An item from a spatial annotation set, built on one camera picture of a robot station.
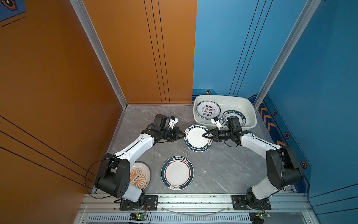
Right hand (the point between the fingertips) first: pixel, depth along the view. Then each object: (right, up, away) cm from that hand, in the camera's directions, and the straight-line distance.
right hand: (203, 136), depth 83 cm
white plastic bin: (+26, +24, +34) cm, 49 cm away
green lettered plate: (+29, +15, +29) cm, 44 cm away
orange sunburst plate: (-38, -22, 0) cm, 44 cm away
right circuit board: (+27, -38, -14) cm, 49 cm away
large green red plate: (-16, -22, 0) cm, 27 cm away
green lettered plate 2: (-6, -2, -2) cm, 6 cm away
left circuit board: (-35, -39, -12) cm, 54 cm away
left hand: (-10, +2, -2) cm, 11 cm away
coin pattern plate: (+8, +18, +29) cm, 35 cm away
